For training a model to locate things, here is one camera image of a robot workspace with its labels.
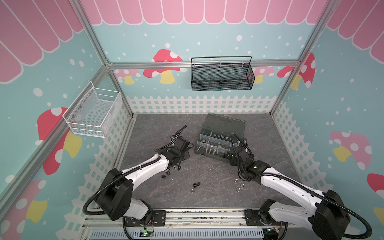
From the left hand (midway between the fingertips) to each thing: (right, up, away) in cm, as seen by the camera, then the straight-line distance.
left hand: (185, 155), depth 88 cm
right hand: (+28, +2, -4) cm, 29 cm away
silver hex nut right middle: (+33, -16, -3) cm, 37 cm away
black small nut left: (-10, -11, +2) cm, 15 cm away
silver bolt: (+18, +1, +9) cm, 20 cm away
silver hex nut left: (-2, 0, -28) cm, 28 cm away
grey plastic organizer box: (+23, +12, +18) cm, 32 cm away
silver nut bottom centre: (+4, -18, -5) cm, 20 cm away
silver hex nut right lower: (+30, -18, -5) cm, 36 cm away
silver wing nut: (+11, +8, +15) cm, 20 cm away
